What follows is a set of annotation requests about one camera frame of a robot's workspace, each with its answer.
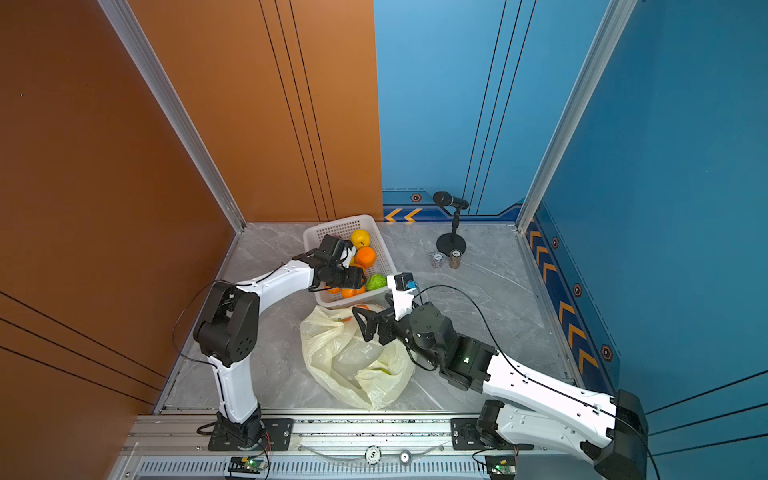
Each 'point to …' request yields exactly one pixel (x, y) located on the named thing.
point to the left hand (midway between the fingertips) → (360, 277)
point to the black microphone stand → (446, 243)
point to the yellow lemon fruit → (360, 238)
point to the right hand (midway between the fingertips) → (366, 305)
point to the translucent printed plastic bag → (368, 374)
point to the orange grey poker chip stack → (455, 259)
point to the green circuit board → (247, 464)
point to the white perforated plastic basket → (344, 228)
